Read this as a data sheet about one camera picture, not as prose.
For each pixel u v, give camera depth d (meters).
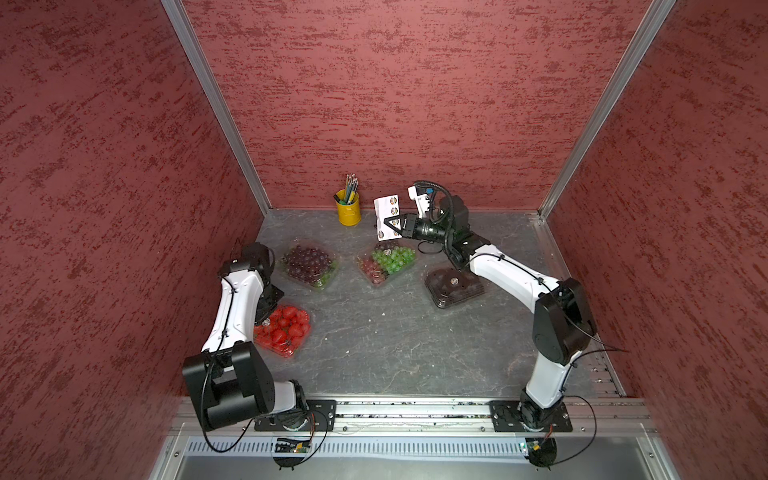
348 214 1.12
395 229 0.77
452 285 0.94
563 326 0.48
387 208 0.79
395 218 0.77
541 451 0.70
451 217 0.63
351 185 1.10
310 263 0.97
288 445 0.73
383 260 0.97
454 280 0.91
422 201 0.74
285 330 0.83
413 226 0.72
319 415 0.70
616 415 0.76
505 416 0.74
